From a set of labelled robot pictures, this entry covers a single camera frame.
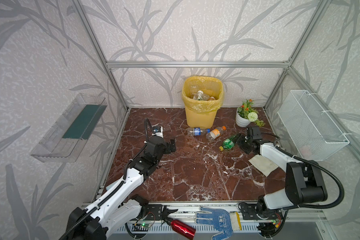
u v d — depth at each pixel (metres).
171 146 0.73
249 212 0.73
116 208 0.45
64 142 0.63
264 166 0.89
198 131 1.01
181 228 0.66
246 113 0.99
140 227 0.72
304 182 0.44
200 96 0.96
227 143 0.97
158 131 0.68
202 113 0.90
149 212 0.72
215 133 0.99
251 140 0.71
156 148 0.57
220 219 0.71
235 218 0.72
